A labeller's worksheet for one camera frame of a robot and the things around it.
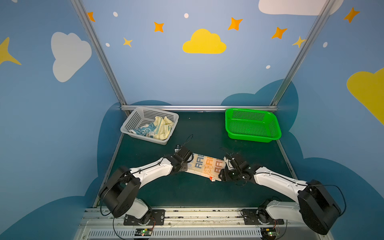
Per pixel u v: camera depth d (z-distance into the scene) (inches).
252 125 41.1
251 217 29.4
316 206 16.4
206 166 35.7
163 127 40.2
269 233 28.0
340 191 17.0
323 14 28.3
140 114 44.8
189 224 28.9
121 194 16.9
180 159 27.0
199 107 50.1
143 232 27.7
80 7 27.1
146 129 41.0
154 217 29.4
